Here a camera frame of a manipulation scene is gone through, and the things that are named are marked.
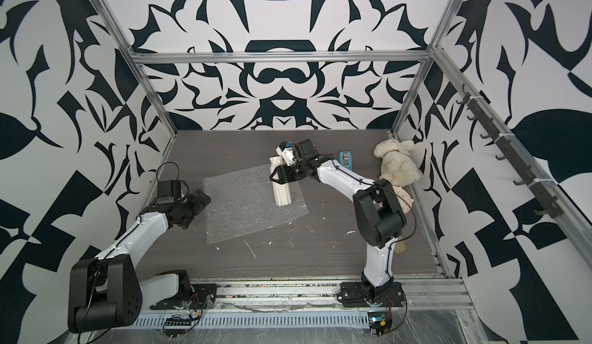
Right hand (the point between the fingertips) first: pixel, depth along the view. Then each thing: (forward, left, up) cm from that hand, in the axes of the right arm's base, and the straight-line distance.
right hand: (276, 172), depth 89 cm
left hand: (-8, +29, -7) cm, 31 cm away
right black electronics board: (-46, -32, -14) cm, 58 cm away
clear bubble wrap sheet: (-6, +14, -13) cm, 20 cm away
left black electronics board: (-46, +30, -16) cm, 58 cm away
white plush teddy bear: (+5, -49, -4) cm, 49 cm away
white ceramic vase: (-8, -3, -1) cm, 9 cm away
